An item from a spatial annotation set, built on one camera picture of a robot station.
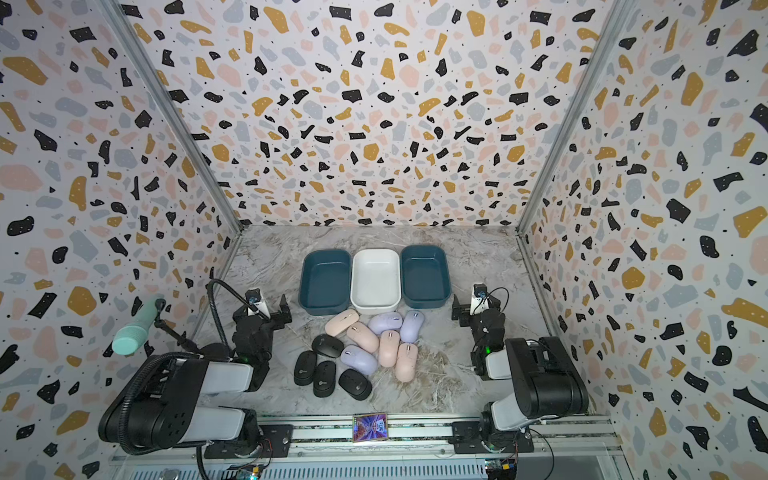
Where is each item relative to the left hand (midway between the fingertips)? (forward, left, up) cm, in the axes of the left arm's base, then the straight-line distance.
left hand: (272, 298), depth 88 cm
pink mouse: (-3, -19, -9) cm, 21 cm away
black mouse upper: (-11, -16, -9) cm, 21 cm away
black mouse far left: (-18, -11, -8) cm, 22 cm away
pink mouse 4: (-17, -39, -9) cm, 43 cm away
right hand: (+1, -62, -1) cm, 62 cm away
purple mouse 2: (-4, -41, -9) cm, 43 cm away
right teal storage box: (+14, -47, -9) cm, 50 cm away
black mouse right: (-22, -25, -8) cm, 35 cm away
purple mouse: (-4, -33, -8) cm, 34 cm away
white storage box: (+12, -29, -10) cm, 33 cm away
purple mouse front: (-16, -26, -8) cm, 31 cm away
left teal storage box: (+11, -12, -10) cm, 19 cm away
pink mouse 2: (-8, -26, -9) cm, 29 cm away
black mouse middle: (-21, -17, -8) cm, 28 cm away
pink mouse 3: (-12, -34, -9) cm, 37 cm away
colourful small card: (-32, -30, -9) cm, 45 cm away
